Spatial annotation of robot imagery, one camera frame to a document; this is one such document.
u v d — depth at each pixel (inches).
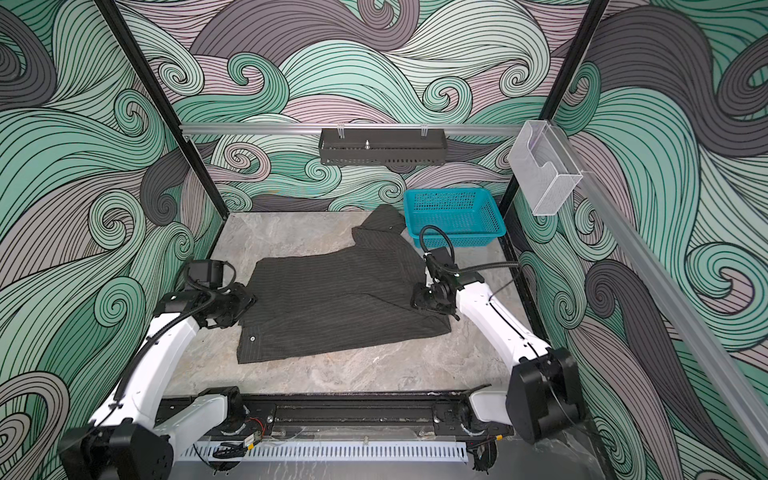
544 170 30.5
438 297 23.9
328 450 27.5
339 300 37.4
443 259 26.9
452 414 28.7
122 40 29.4
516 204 44.9
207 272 23.8
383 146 37.6
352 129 37.2
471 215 46.5
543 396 15.7
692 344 19.0
